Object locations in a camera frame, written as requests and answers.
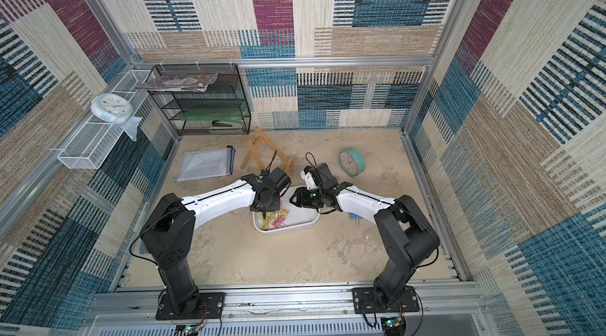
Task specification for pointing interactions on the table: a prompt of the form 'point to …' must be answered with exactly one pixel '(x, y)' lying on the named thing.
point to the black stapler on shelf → (226, 124)
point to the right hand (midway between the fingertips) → (293, 199)
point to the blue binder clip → (356, 217)
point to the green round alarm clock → (352, 162)
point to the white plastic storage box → (299, 216)
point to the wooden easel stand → (252, 148)
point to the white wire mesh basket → (91, 145)
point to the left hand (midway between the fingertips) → (271, 203)
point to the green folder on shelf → (211, 114)
